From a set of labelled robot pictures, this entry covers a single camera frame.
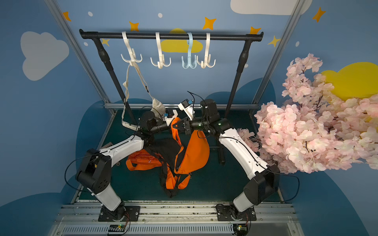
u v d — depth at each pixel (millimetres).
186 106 615
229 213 749
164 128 728
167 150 905
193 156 878
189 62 592
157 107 806
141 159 861
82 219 737
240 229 733
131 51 573
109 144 995
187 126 606
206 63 596
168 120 688
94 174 463
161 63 604
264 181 410
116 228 733
